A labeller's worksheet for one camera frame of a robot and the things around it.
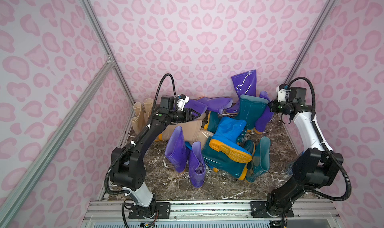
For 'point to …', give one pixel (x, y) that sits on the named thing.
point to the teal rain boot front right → (261, 161)
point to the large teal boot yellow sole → (223, 163)
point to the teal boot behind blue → (213, 122)
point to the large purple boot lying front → (200, 108)
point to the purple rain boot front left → (176, 151)
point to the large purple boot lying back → (216, 105)
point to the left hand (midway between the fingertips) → (199, 115)
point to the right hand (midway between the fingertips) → (272, 102)
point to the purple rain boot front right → (196, 165)
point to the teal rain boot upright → (250, 109)
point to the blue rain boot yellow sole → (225, 139)
